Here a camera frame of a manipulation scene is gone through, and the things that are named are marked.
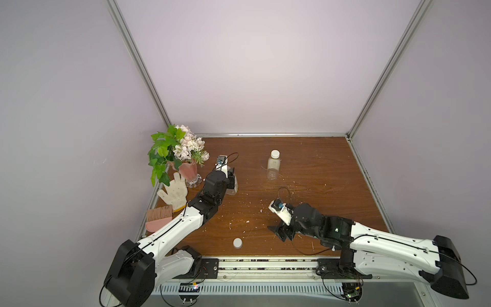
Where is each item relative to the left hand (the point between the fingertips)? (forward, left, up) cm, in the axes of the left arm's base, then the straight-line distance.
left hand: (230, 166), depth 81 cm
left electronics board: (-43, +14, -24) cm, 51 cm away
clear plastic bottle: (+10, -21, -13) cm, 27 cm away
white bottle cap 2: (-26, -4, -20) cm, 33 cm away
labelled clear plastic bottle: (-3, 0, -16) cm, 17 cm away
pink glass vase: (0, +19, -5) cm, 20 cm away
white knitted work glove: (-3, +29, -19) cm, 35 cm away
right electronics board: (-42, -48, -21) cm, 67 cm away
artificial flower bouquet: (+3, +21, +10) cm, 24 cm away
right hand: (-20, -18, -4) cm, 27 cm away
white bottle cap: (+8, -20, -1) cm, 22 cm away
